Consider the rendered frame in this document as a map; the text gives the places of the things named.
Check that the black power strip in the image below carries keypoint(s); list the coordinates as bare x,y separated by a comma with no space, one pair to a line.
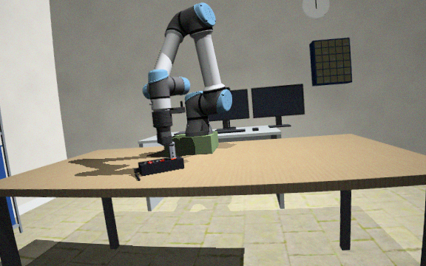
158,166

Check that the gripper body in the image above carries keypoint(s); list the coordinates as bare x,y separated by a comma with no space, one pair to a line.
162,118

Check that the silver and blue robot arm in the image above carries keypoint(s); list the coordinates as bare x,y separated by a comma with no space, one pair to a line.
197,21

